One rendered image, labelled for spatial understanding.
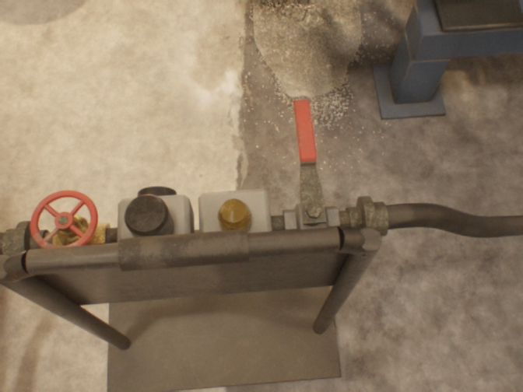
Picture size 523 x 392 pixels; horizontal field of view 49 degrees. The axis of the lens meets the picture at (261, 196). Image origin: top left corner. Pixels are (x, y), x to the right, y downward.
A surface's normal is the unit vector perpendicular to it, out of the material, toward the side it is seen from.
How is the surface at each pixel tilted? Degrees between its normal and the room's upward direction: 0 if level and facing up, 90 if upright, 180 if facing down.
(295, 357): 0
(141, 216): 0
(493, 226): 41
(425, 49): 90
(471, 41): 90
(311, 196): 0
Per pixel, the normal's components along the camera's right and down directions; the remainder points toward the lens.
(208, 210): 0.00, -0.37
